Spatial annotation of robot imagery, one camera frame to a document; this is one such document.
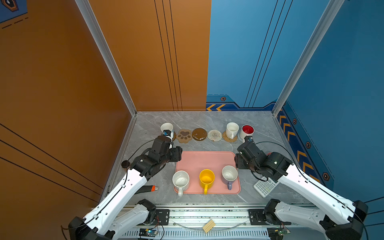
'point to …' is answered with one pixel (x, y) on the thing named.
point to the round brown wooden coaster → (174, 136)
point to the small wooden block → (209, 226)
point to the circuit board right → (277, 233)
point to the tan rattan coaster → (225, 136)
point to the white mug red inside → (246, 130)
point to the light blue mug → (169, 126)
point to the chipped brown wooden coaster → (199, 134)
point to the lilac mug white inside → (229, 174)
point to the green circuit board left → (148, 232)
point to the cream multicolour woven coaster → (214, 135)
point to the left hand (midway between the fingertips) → (178, 148)
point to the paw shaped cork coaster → (184, 136)
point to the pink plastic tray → (216, 170)
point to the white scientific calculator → (265, 187)
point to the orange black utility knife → (147, 188)
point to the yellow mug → (206, 177)
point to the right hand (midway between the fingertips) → (238, 159)
